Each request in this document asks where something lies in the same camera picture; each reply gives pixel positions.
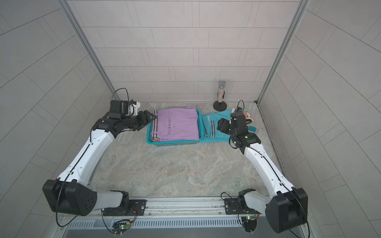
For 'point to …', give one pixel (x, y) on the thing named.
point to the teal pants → (211, 133)
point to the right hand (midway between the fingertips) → (221, 121)
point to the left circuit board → (120, 226)
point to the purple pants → (175, 124)
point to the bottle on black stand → (221, 105)
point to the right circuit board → (249, 222)
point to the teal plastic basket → (149, 134)
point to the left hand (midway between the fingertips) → (155, 116)
